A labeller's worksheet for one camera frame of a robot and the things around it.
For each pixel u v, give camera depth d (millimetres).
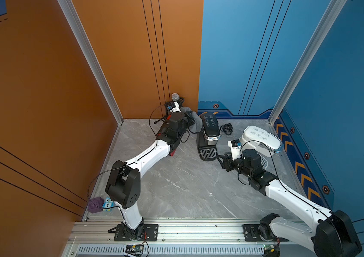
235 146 696
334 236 393
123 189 466
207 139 825
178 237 729
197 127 832
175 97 989
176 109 740
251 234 724
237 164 692
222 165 739
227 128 1122
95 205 772
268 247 725
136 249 716
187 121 734
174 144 632
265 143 790
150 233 741
